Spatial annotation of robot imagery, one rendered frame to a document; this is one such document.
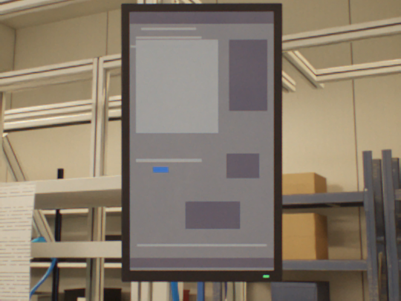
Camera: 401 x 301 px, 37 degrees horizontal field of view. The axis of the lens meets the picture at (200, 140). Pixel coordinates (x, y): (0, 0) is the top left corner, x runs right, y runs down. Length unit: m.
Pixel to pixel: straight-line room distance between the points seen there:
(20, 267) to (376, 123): 3.58
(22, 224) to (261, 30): 0.80
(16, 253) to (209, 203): 0.64
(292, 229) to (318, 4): 1.89
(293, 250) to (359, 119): 1.17
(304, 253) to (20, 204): 2.94
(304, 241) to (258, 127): 3.21
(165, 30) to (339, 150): 3.73
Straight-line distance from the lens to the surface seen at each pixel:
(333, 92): 4.88
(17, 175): 2.70
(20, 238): 1.59
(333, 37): 2.00
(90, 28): 6.10
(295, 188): 4.34
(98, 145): 2.18
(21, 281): 1.58
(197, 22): 1.12
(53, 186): 1.67
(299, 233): 4.30
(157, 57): 1.12
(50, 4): 1.74
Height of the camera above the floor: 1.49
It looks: 11 degrees up
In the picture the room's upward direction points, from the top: straight up
